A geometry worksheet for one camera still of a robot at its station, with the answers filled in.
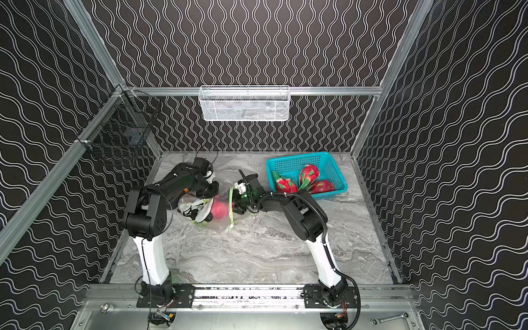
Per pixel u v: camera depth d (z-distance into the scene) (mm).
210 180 907
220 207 866
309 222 576
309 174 1004
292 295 764
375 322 700
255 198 812
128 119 1000
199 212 908
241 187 948
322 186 971
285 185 950
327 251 596
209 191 883
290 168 1096
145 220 540
